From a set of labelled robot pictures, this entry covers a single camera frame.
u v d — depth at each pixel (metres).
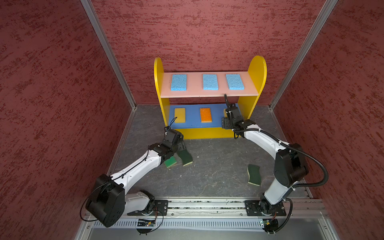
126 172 0.46
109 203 0.40
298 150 0.45
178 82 0.74
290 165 0.47
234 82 0.75
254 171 0.84
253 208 0.74
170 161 0.90
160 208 0.74
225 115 0.73
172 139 0.64
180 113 0.92
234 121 0.70
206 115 0.95
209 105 1.06
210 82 0.74
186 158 0.92
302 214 0.73
